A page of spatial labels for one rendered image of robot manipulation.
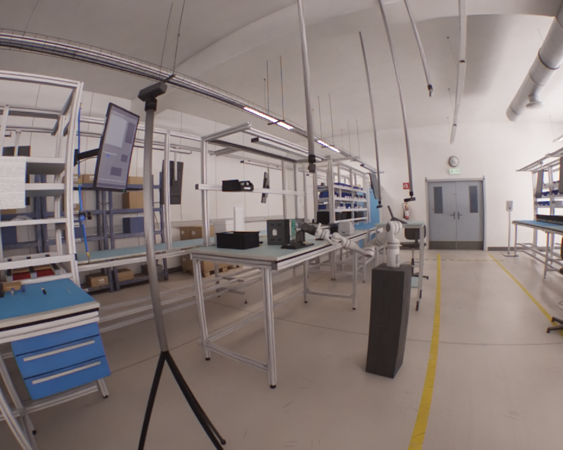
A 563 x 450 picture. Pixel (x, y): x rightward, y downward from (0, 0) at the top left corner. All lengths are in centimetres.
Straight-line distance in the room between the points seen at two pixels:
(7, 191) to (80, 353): 98
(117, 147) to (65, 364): 120
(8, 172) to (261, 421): 209
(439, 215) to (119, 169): 799
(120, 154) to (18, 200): 71
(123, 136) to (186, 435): 183
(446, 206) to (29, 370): 867
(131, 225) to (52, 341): 415
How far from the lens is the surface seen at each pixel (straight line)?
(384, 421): 181
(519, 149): 899
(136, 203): 523
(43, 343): 125
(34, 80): 199
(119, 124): 173
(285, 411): 187
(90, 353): 131
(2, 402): 143
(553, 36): 402
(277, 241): 216
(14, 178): 178
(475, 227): 855
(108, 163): 168
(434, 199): 845
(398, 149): 864
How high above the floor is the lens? 127
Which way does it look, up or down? 3 degrees down
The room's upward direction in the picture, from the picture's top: 2 degrees counter-clockwise
